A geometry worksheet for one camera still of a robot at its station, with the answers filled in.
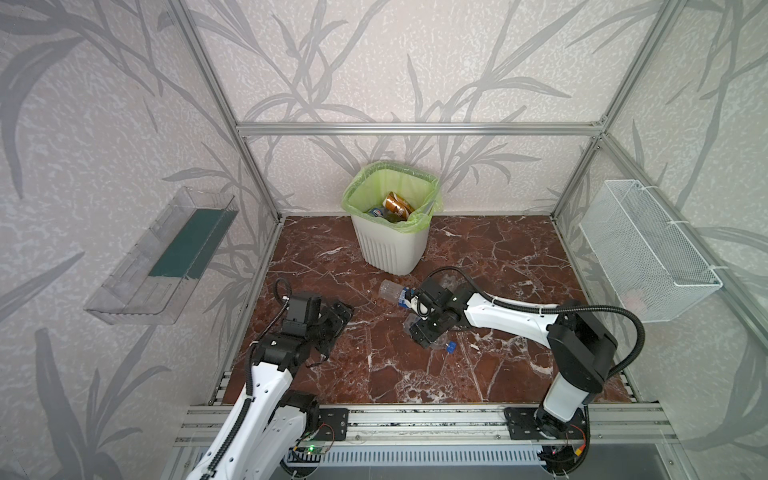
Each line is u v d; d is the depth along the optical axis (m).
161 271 0.65
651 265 0.64
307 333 0.59
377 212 0.98
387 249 0.89
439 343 0.82
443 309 0.66
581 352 0.45
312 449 0.71
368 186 0.94
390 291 0.98
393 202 0.99
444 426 0.75
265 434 0.56
